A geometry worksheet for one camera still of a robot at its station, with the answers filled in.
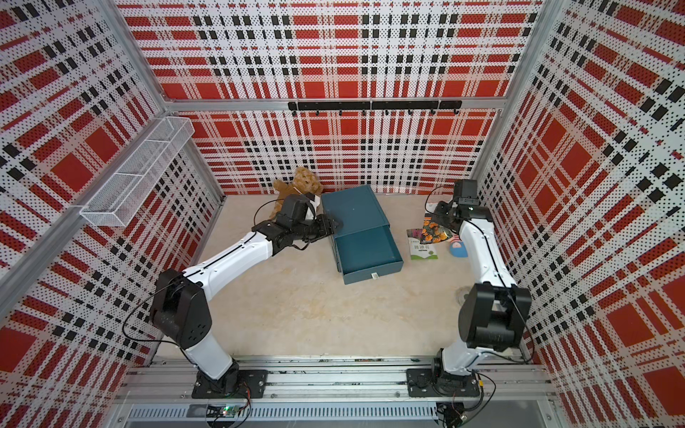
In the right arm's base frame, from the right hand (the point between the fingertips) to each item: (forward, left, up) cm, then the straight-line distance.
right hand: (443, 213), depth 86 cm
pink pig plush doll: (-2, -9, -17) cm, 19 cm away
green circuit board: (-52, +65, -19) cm, 85 cm away
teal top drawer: (-12, +25, -6) cm, 28 cm away
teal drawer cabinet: (+3, +29, 0) cm, 29 cm away
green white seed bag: (0, +4, -22) cm, 22 cm away
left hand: (-4, +34, -1) cm, 34 cm away
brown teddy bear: (+27, +51, -9) cm, 59 cm away
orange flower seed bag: (-4, +3, -4) cm, 7 cm away
